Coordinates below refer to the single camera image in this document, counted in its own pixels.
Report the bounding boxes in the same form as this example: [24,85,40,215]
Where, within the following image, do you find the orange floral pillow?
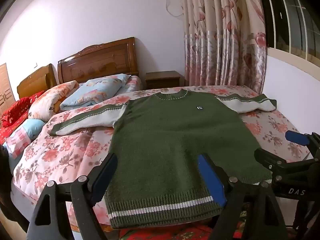
[27,80,80,122]

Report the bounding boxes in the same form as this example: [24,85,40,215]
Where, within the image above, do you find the barred window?
[255,0,320,64]

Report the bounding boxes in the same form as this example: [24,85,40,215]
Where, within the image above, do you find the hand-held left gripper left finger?
[26,152,118,240]

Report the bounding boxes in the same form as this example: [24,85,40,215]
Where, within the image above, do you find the dark cloth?
[0,144,29,232]

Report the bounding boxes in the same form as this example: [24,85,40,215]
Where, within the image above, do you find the pink floral curtain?
[178,0,269,94]

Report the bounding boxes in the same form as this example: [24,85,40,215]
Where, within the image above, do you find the light blue checked pillow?
[5,119,47,159]

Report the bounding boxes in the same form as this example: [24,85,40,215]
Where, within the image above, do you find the green knit sweater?
[49,89,277,229]

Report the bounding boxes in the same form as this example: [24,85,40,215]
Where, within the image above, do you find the red floral cloth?
[117,205,250,240]

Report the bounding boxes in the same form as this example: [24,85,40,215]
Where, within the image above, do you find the red bedding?
[0,90,46,145]

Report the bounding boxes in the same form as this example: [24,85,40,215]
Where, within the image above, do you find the blue floral pillow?
[60,74,132,111]

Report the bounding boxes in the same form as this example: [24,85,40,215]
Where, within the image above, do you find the small wooden headboard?
[17,64,58,99]

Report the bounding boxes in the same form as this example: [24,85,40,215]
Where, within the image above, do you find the wooden wardrobe door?
[0,63,15,117]

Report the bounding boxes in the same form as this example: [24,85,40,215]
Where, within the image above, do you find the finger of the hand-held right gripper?
[254,148,320,178]
[285,130,320,157]

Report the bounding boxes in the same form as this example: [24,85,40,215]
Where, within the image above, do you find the large wooden headboard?
[57,37,139,84]

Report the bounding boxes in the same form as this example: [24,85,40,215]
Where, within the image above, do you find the wooden nightstand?
[145,71,185,90]

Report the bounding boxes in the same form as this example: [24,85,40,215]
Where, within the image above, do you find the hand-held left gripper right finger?
[197,154,288,240]

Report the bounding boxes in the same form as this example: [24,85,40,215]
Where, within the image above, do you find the pink floral bed quilt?
[11,84,313,230]

